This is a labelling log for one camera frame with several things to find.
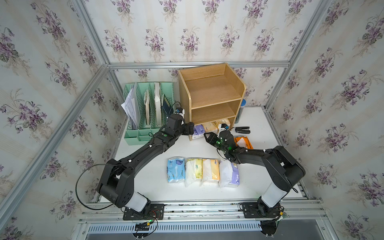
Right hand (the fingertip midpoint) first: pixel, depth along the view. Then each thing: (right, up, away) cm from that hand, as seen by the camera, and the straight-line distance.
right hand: (207, 135), depth 91 cm
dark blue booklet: (-26, +17, +8) cm, 32 cm away
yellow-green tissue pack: (-8, -19, -9) cm, 22 cm away
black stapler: (+26, +2, +14) cm, 30 cm away
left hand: (-11, +7, -6) cm, 14 cm away
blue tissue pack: (-18, -18, -8) cm, 27 cm away
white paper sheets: (-45, +17, -5) cm, 48 cm away
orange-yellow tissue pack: (+1, -18, -9) cm, 20 cm away
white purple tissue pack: (+11, -20, -11) cm, 25 cm away
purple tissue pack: (-5, +2, +8) cm, 9 cm away
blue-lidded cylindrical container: (+21, +19, -5) cm, 29 cm away
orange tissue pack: (+23, -4, +2) cm, 23 cm away
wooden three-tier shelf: (+2, +23, -8) cm, 25 cm away
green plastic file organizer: (-48, -2, +5) cm, 48 cm away
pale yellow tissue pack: (+5, +5, +8) cm, 10 cm away
